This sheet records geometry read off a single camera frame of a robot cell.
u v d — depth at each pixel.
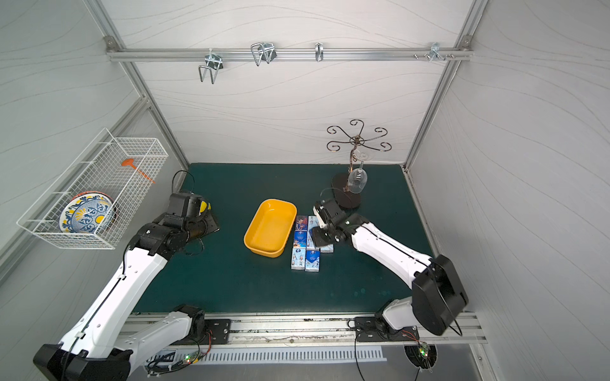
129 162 0.78
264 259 0.90
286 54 0.78
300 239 0.93
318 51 0.72
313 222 0.98
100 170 0.71
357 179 0.86
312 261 0.86
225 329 0.73
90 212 0.62
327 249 0.90
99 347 0.38
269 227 0.96
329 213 0.64
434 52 0.77
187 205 0.55
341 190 1.10
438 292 0.44
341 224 0.61
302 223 0.98
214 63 0.78
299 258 0.86
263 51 0.77
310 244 0.90
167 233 0.48
